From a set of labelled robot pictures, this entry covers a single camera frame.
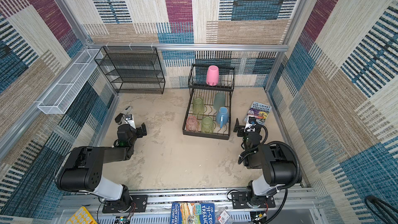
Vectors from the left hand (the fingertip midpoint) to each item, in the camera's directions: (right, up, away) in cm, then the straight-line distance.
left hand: (136, 124), depth 94 cm
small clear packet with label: (+49, -37, -26) cm, 66 cm away
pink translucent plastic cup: (+34, 0, 0) cm, 34 cm away
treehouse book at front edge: (+35, -36, -25) cm, 56 cm away
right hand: (+66, +2, -4) cm, 66 cm away
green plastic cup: (+43, 0, -5) cm, 43 cm away
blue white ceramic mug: (+51, +5, -3) cm, 51 cm away
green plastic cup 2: (+37, +11, +3) cm, 39 cm away
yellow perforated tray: (-14, -38, -24) cm, 47 cm away
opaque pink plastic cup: (+46, +28, -4) cm, 54 cm away
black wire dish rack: (+44, +7, +11) cm, 46 cm away
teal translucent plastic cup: (+51, +14, +9) cm, 54 cm away
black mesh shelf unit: (-9, +36, +17) cm, 41 cm away
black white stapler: (-10, +8, +11) cm, 17 cm away
